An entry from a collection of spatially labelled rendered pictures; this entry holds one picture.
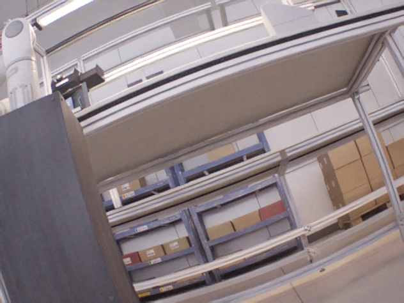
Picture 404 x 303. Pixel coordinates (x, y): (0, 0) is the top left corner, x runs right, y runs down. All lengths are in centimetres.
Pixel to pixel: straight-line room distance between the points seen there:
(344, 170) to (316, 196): 105
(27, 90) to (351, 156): 407
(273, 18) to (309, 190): 432
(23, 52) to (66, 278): 57
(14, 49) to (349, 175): 407
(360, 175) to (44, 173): 414
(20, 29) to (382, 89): 562
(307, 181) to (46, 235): 494
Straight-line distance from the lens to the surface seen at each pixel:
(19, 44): 103
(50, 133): 79
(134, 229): 517
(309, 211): 549
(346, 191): 456
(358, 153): 473
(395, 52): 149
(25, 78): 97
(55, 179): 77
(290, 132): 561
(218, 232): 499
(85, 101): 156
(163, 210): 341
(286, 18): 135
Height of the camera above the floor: 46
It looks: 13 degrees up
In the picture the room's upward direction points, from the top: 20 degrees counter-clockwise
